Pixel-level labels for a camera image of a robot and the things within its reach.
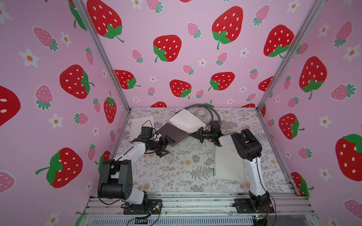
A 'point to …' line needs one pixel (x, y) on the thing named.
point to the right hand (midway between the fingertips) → (192, 131)
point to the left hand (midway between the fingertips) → (173, 145)
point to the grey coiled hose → (209, 107)
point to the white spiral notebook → (228, 164)
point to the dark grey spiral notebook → (172, 131)
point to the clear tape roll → (201, 113)
